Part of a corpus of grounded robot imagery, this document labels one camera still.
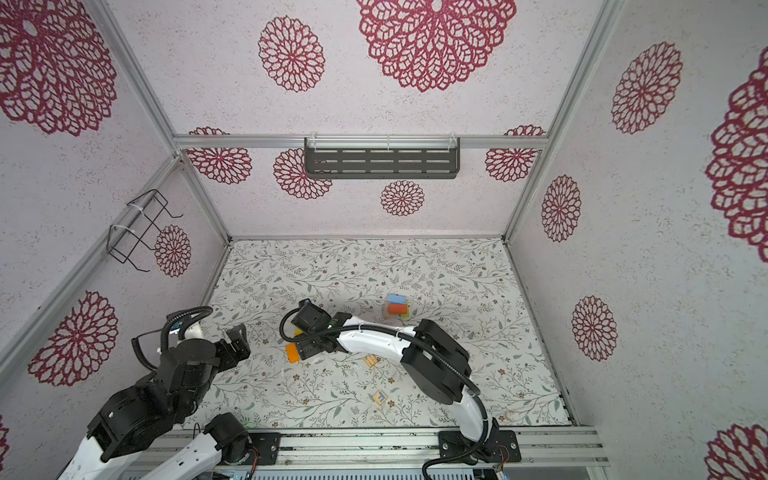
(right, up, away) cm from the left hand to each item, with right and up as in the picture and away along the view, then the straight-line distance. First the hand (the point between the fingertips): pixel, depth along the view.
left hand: (228, 339), depth 67 cm
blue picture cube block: (+34, -19, +14) cm, 42 cm away
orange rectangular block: (+7, -10, +24) cm, 27 cm away
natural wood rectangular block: (+36, +2, +32) cm, 48 cm away
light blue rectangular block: (+39, +5, +35) cm, 53 cm away
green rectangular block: (+43, 0, +31) cm, 53 cm away
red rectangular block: (+40, +2, +33) cm, 52 cm away
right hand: (+13, -4, +19) cm, 23 cm away
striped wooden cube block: (+31, -11, +20) cm, 39 cm away
